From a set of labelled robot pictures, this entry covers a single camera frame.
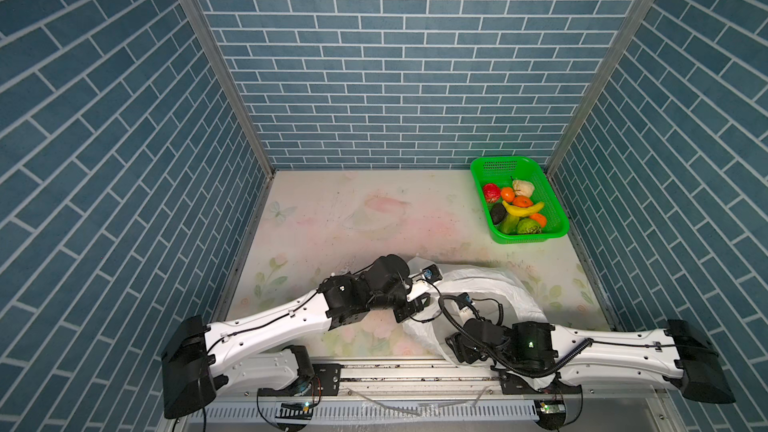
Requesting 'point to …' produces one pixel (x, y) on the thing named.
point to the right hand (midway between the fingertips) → (450, 336)
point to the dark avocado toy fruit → (498, 213)
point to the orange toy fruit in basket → (539, 218)
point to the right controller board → (551, 414)
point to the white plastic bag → (493, 297)
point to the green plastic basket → (528, 177)
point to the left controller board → (296, 411)
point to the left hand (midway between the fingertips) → (427, 295)
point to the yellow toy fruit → (522, 211)
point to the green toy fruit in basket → (528, 226)
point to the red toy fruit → (491, 192)
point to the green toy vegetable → (509, 225)
